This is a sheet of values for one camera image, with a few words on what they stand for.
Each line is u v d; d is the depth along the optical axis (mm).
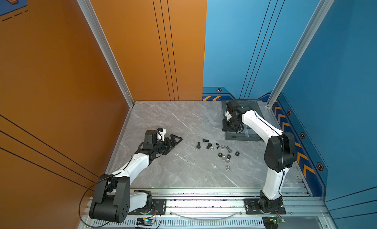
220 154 916
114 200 414
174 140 773
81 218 423
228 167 863
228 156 913
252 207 726
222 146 945
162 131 823
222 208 752
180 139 821
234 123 760
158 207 740
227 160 889
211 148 940
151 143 682
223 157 901
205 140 966
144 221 710
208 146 942
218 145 956
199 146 940
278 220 693
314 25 774
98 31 799
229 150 929
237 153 916
